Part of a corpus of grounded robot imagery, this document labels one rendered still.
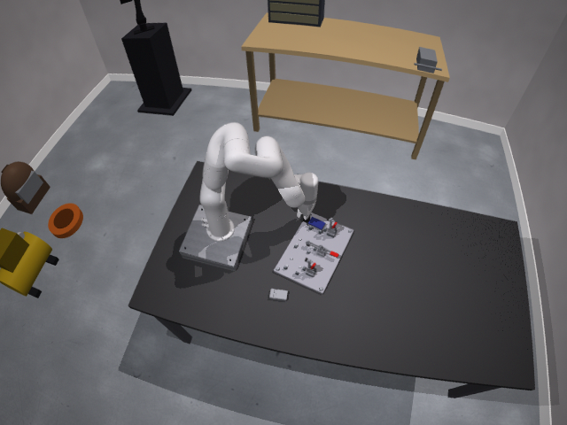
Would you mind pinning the blue flat plate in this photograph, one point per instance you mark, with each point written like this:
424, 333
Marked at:
317, 224

